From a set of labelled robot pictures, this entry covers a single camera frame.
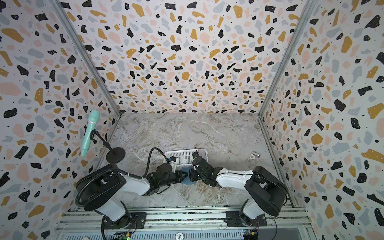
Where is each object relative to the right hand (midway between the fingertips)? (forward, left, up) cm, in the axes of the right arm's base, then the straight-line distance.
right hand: (188, 170), depth 86 cm
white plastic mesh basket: (+5, +2, +7) cm, 8 cm away
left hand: (-2, -2, 0) cm, 2 cm away
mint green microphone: (+15, +46, +29) cm, 56 cm away
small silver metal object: (+14, -42, -6) cm, 45 cm away
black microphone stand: (+11, +47, -2) cm, 49 cm away
